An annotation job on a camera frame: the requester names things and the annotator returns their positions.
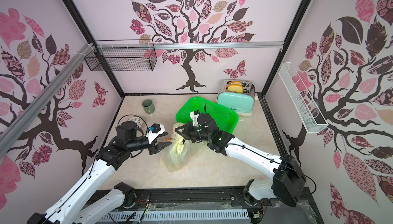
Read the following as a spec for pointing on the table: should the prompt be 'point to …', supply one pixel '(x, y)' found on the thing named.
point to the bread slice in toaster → (235, 88)
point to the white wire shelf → (310, 115)
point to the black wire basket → (124, 56)
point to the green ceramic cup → (148, 106)
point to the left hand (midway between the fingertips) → (167, 140)
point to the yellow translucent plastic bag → (176, 152)
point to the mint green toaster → (241, 104)
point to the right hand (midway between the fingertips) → (174, 132)
